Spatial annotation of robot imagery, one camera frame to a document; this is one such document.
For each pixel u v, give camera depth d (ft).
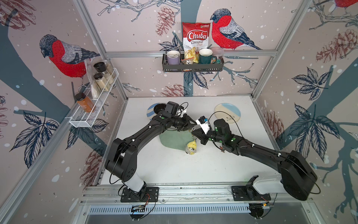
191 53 2.75
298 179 1.36
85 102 2.16
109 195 2.44
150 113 3.54
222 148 2.39
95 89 2.33
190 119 2.54
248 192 2.12
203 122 2.26
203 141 2.33
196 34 2.55
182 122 2.39
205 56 2.62
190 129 2.60
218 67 2.93
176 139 2.76
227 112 3.61
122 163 1.45
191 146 2.54
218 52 2.75
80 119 2.23
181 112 2.30
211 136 2.28
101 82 2.50
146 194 2.37
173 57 2.65
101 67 2.56
